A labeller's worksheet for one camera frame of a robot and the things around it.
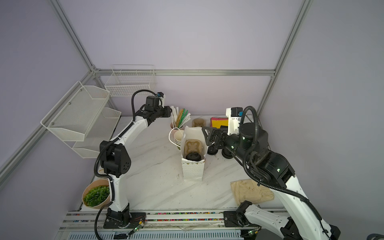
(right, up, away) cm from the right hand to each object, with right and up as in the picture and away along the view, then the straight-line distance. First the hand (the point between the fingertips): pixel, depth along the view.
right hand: (209, 127), depth 55 cm
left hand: (-23, +12, +39) cm, 46 cm away
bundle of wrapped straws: (-16, +7, +43) cm, 47 cm away
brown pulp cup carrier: (-8, -11, +35) cm, 38 cm away
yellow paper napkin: (+12, +3, +56) cm, 57 cm away
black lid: (-6, -16, +27) cm, 32 cm away
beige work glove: (+25, -36, +28) cm, 51 cm away
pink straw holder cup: (-20, -1, +42) cm, 47 cm away
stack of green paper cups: (-16, -5, +35) cm, 39 cm away
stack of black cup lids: (+15, -17, +41) cm, 47 cm away
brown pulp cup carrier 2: (-3, +5, +59) cm, 59 cm away
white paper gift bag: (-6, -23, +21) cm, 31 cm away
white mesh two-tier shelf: (-67, +4, +23) cm, 71 cm away
